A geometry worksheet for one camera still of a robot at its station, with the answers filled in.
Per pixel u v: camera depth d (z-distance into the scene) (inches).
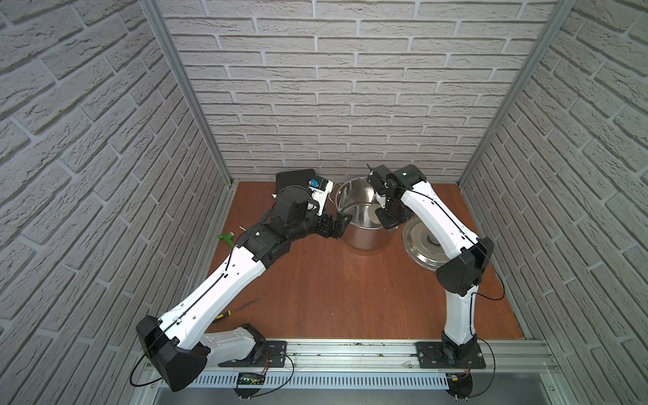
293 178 46.4
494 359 27.4
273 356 28.7
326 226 23.2
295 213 19.5
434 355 28.6
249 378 28.6
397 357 29.7
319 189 22.5
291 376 27.2
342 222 23.5
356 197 36.4
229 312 32.0
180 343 14.8
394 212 26.8
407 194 22.1
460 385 27.4
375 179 26.1
